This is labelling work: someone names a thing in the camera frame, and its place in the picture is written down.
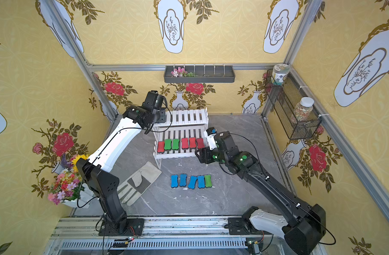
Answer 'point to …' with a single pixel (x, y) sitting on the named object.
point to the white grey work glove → (132, 190)
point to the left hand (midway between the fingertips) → (152, 113)
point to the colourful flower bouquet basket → (68, 187)
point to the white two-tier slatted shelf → (180, 124)
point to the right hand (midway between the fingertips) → (204, 148)
